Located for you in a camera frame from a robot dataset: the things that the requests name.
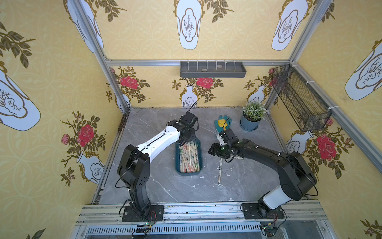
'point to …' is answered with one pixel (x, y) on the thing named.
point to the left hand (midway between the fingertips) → (193, 137)
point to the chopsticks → (220, 169)
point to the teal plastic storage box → (177, 159)
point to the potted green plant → (253, 112)
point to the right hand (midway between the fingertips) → (211, 154)
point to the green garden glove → (229, 121)
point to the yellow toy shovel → (221, 123)
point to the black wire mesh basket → (309, 112)
